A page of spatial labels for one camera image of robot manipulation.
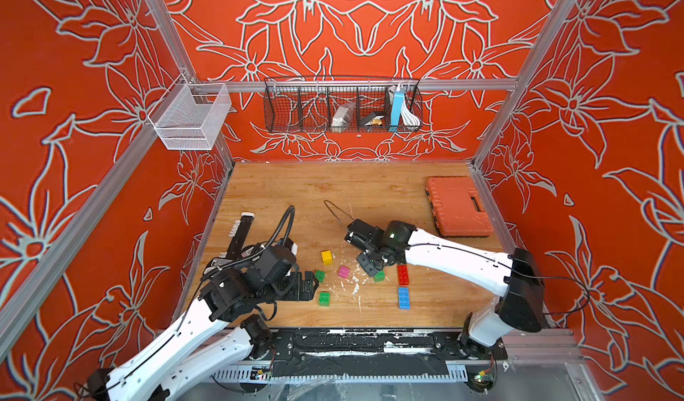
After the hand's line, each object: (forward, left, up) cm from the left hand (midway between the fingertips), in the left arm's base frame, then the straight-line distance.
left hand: (307, 282), depth 69 cm
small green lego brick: (+8, -2, -15) cm, 17 cm away
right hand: (+8, -16, -4) cm, 18 cm away
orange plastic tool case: (+36, -51, -11) cm, 63 cm away
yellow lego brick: (+13, -4, -13) cm, 19 cm away
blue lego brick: (+2, -29, -14) cm, 32 cm away
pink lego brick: (+10, -9, -14) cm, 20 cm away
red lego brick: (+10, -29, -15) cm, 34 cm away
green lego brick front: (0, -4, -12) cm, 13 cm away
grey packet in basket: (+53, -6, +16) cm, 55 cm away
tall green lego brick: (+8, -21, -14) cm, 26 cm away
